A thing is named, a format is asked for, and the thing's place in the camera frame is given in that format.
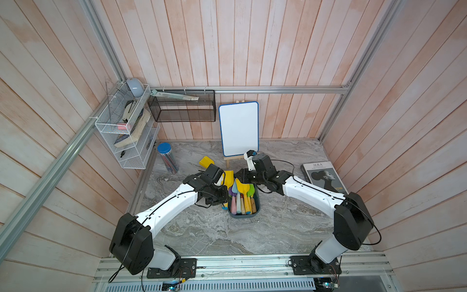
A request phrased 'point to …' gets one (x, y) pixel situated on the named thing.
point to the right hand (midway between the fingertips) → (236, 174)
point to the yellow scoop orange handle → (206, 162)
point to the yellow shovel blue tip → (244, 188)
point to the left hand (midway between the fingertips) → (227, 202)
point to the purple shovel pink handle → (233, 205)
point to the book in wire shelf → (124, 140)
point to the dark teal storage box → (257, 199)
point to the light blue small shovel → (238, 204)
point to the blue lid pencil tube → (164, 149)
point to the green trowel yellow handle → (251, 191)
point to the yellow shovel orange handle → (228, 179)
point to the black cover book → (324, 174)
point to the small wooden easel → (231, 157)
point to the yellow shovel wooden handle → (253, 205)
